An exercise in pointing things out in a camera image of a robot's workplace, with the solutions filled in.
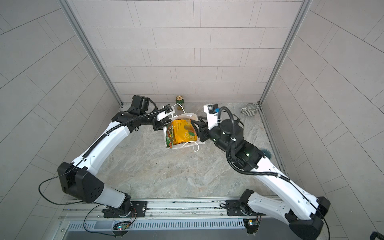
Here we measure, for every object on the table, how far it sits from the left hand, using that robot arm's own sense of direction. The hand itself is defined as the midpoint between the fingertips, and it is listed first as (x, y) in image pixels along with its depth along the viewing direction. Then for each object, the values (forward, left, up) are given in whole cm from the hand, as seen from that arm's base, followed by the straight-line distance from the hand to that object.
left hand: (173, 115), depth 76 cm
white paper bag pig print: (+1, -6, -2) cm, 7 cm away
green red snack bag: (-9, +1, -4) cm, 10 cm away
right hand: (-11, -11, +11) cm, 19 cm away
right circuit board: (-44, -38, -25) cm, 63 cm away
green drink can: (+27, 0, -16) cm, 31 cm away
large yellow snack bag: (-4, -5, -9) cm, 11 cm away
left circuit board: (-45, +20, -21) cm, 53 cm away
